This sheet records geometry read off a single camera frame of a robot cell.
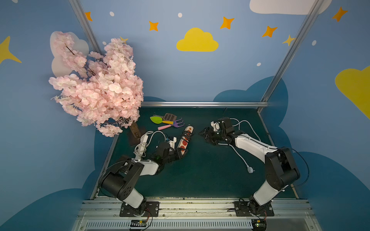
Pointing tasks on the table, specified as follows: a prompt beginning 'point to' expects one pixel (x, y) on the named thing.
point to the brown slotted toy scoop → (168, 117)
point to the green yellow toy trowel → (157, 120)
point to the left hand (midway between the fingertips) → (187, 149)
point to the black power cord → (186, 135)
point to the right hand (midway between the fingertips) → (202, 134)
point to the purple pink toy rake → (176, 124)
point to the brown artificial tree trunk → (135, 130)
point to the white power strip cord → (148, 132)
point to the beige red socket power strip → (183, 144)
